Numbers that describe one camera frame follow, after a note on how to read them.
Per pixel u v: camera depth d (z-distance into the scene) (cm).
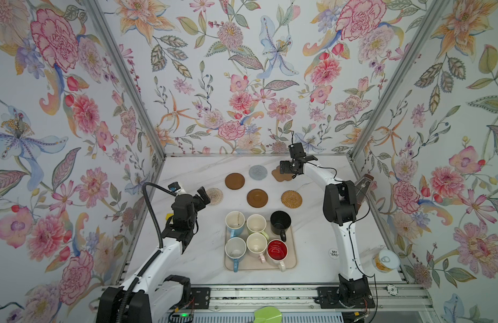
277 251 84
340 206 63
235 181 108
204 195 77
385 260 78
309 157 83
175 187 71
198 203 67
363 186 88
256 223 90
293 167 84
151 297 42
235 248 84
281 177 105
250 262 82
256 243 84
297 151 88
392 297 76
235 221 91
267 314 72
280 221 87
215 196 104
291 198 102
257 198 101
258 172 114
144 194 56
